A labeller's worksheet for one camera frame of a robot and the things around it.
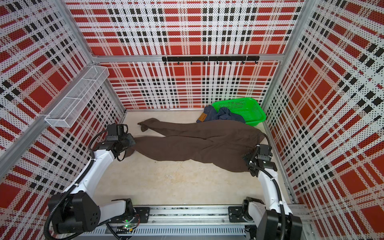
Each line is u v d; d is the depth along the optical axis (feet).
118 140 2.05
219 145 3.30
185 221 2.41
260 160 1.98
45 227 1.19
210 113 3.54
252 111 3.81
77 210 1.30
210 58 2.90
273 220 1.26
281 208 1.35
